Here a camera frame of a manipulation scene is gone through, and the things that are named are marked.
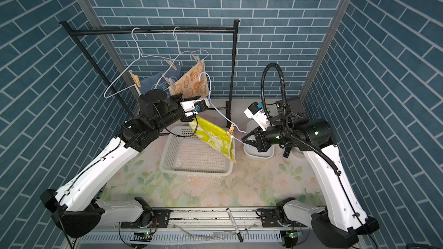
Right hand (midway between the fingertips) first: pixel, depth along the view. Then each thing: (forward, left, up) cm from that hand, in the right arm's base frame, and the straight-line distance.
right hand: (247, 140), depth 59 cm
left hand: (+14, +18, +7) cm, 24 cm away
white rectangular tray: (+13, -6, -33) cm, 36 cm away
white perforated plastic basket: (+11, +33, -34) cm, 49 cm away
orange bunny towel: (+34, +27, -6) cm, 44 cm away
